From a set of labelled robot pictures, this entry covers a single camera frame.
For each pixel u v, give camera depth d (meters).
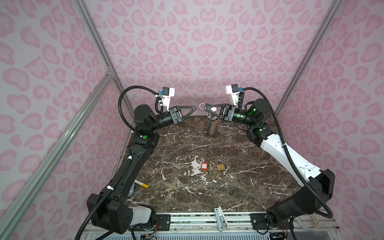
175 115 0.54
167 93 0.56
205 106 0.58
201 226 0.73
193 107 0.59
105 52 0.84
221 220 0.72
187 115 0.59
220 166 0.91
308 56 0.86
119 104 0.49
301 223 0.72
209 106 0.58
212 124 1.00
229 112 0.55
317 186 0.40
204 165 0.92
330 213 0.38
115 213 0.38
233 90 0.57
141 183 0.86
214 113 0.60
